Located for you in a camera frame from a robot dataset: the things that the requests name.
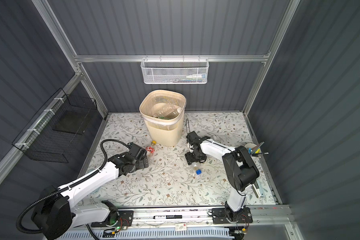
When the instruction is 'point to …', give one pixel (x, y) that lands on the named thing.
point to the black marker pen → (160, 217)
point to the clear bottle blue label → (165, 111)
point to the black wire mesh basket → (51, 136)
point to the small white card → (180, 227)
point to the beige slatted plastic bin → (166, 132)
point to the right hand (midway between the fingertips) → (194, 160)
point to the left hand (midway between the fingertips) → (139, 162)
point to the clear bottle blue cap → (197, 168)
